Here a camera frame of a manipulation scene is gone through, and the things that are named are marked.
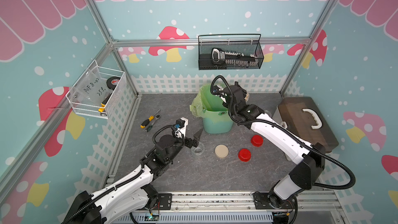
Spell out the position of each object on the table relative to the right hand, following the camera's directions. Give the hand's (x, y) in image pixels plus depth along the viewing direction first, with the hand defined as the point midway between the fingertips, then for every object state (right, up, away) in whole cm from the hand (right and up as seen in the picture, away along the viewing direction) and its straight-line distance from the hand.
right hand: (236, 90), depth 77 cm
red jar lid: (+7, -36, +10) cm, 38 cm away
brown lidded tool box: (+39, -14, +10) cm, 43 cm away
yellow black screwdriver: (-55, -19, +26) cm, 64 cm away
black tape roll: (-65, +4, +2) cm, 65 cm away
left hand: (-21, -19, -1) cm, 28 cm away
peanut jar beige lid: (-20, -35, +14) cm, 42 cm away
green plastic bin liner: (-15, -4, +14) cm, 21 cm away
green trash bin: (-9, -17, +7) cm, 20 cm away
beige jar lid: (-6, -34, +13) cm, 37 cm away
